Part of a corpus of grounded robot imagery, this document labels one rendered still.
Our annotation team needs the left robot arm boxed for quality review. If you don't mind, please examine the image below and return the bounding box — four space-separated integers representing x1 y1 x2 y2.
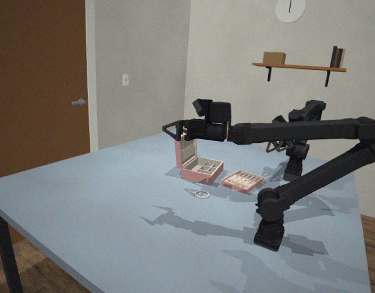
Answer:
191 98 375 250

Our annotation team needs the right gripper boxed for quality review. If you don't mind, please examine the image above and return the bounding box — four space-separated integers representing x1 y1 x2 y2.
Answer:
266 140 295 153

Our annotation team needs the pink jewelry box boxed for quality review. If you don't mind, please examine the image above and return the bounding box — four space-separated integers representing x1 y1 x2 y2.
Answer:
175 133 224 185

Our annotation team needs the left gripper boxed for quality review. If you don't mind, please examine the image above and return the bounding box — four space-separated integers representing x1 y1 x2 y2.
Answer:
162 118 208 141

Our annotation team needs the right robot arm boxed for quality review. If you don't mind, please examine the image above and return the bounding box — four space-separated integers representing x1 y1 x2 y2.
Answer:
272 99 326 176

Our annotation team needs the beige jewelry tray with pink rim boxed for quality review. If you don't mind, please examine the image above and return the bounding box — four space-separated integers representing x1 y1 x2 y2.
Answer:
220 170 264 194

